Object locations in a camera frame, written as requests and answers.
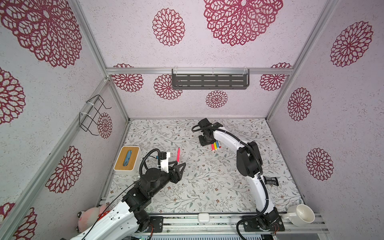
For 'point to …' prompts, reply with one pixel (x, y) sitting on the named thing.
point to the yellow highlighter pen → (215, 145)
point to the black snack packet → (270, 180)
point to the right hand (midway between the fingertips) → (204, 139)
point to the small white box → (203, 217)
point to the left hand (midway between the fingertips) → (181, 165)
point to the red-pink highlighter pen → (213, 147)
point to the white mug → (300, 215)
